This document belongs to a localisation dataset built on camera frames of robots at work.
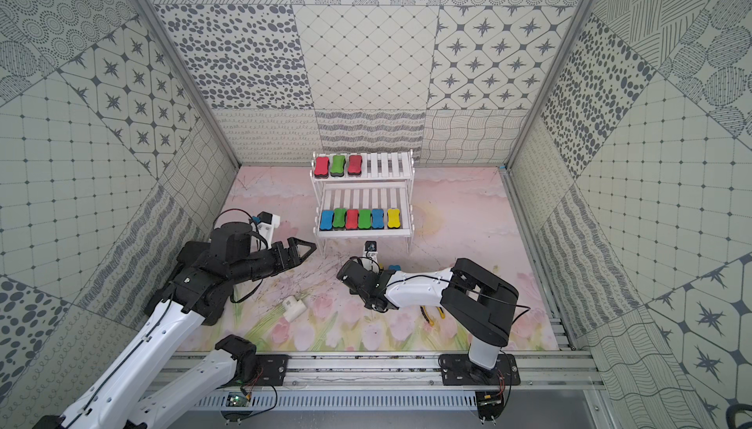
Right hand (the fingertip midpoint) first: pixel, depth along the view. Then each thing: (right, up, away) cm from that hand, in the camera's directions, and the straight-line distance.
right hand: (363, 277), depth 89 cm
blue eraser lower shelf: (+5, +18, -1) cm, 19 cm away
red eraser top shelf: (-11, +34, -7) cm, 36 cm away
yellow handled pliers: (+19, -10, -6) cm, 22 cm away
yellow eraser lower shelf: (+10, +18, -1) cm, 20 cm away
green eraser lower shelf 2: (0, +18, -1) cm, 18 cm away
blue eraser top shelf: (+10, +2, +4) cm, 11 cm away
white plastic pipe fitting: (-19, -7, -7) cm, 22 cm away
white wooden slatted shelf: (-1, +25, +6) cm, 26 cm away
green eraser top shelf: (-7, +34, -7) cm, 35 cm away
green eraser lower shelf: (-7, +18, -2) cm, 20 cm away
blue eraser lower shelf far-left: (-11, +18, -2) cm, 21 cm away
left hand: (-13, +13, -18) cm, 26 cm away
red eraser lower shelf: (-3, +18, -3) cm, 19 cm away
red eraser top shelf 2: (-2, +34, -8) cm, 35 cm away
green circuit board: (-30, -25, -17) cm, 43 cm away
